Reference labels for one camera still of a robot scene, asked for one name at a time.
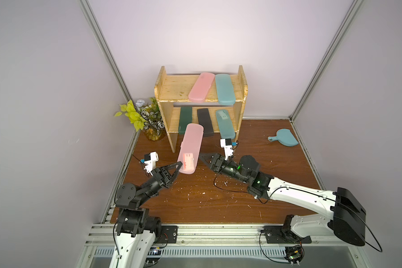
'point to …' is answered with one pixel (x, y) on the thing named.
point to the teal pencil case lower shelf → (226, 127)
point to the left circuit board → (153, 255)
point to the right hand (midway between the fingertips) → (200, 156)
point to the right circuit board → (294, 254)
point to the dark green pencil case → (186, 116)
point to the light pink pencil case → (190, 147)
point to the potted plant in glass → (149, 118)
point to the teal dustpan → (285, 137)
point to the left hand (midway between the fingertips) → (183, 170)
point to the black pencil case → (205, 120)
